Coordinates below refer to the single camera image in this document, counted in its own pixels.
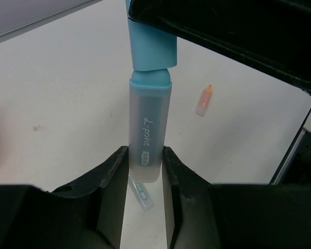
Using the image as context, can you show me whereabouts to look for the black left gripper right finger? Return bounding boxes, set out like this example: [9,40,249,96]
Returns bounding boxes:
[162,147,311,248]

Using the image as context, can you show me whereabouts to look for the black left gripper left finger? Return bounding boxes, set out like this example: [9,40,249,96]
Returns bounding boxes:
[0,146,129,248]

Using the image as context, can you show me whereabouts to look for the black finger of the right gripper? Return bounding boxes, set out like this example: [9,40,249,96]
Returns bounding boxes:
[128,0,311,90]

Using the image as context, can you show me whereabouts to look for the light green highlighter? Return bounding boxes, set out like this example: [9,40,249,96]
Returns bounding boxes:
[128,177,154,212]

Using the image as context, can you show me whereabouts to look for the light blue cap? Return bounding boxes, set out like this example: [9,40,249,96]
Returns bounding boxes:
[124,0,178,71]

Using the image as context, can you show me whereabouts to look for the light blue highlighter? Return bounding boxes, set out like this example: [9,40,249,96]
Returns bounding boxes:
[129,69,172,183]

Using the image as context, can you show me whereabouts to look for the aluminium table edge rail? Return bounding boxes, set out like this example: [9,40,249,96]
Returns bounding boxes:
[271,89,311,185]

